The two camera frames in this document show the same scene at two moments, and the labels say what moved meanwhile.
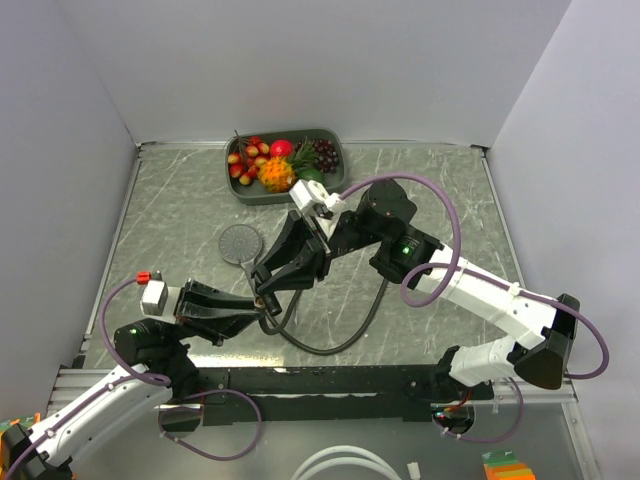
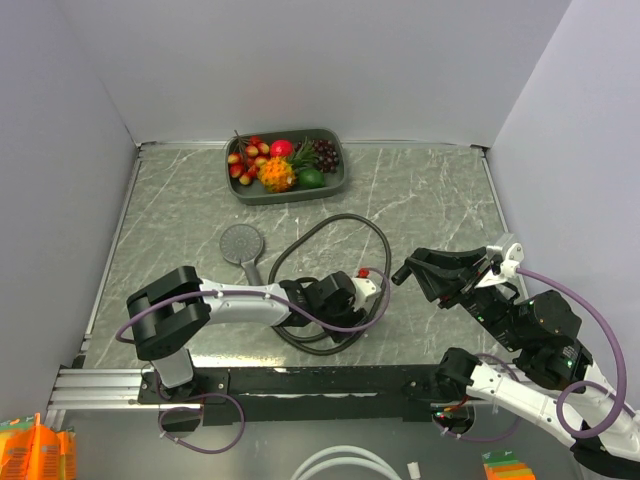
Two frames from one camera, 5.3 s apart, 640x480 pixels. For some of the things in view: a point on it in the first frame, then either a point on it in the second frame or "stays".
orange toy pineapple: (277, 174) stays
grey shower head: (241, 244) stays
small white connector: (414, 470) stays
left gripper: (214, 313) → (350, 319)
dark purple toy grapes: (324, 152) stays
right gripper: (313, 262) → (441, 272)
